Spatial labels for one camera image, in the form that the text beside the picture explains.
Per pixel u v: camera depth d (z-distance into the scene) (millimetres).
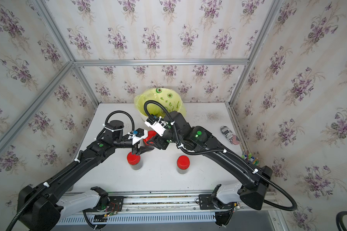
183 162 778
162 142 564
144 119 764
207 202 731
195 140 446
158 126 546
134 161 764
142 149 636
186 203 748
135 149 626
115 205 718
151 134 634
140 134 583
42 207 369
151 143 616
